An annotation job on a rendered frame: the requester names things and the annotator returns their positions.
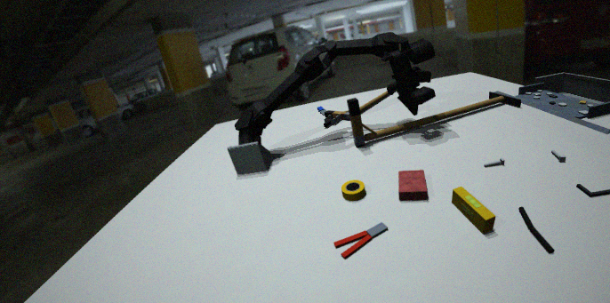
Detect yellow tape roll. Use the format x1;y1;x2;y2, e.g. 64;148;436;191
341;180;365;201

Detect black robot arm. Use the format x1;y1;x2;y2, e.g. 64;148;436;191
235;32;435;146

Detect yellow spirit level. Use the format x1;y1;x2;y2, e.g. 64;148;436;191
452;187;495;234

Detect red-handled pliers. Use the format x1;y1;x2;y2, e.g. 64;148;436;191
334;222;388;259

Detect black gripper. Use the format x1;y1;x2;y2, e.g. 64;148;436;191
387;68;436;116

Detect red rectangular block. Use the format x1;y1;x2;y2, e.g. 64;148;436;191
398;170;428;201

